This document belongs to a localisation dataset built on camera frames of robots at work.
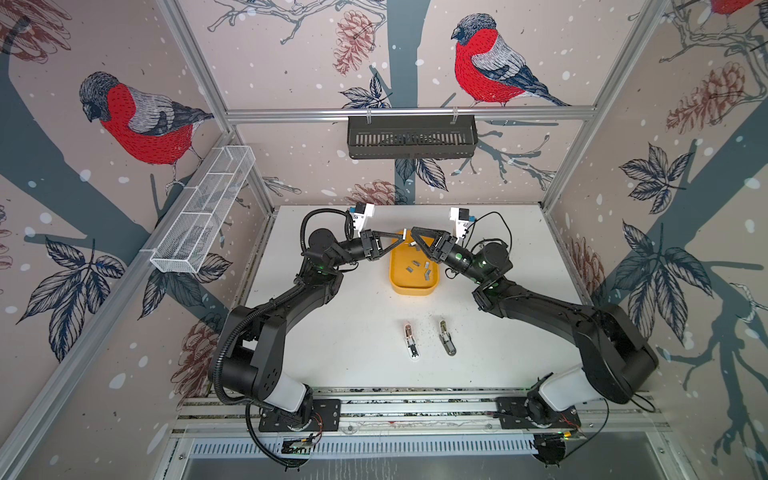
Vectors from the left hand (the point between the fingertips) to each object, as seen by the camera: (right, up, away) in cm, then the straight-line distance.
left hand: (401, 244), depth 69 cm
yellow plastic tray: (+4, -15, +29) cm, 33 cm away
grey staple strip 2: (+10, -12, +32) cm, 35 cm away
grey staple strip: (+4, -11, +33) cm, 35 cm away
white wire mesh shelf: (-53, +9, +10) cm, 55 cm away
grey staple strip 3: (+6, -8, +35) cm, 36 cm away
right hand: (+2, +1, +1) cm, 2 cm away
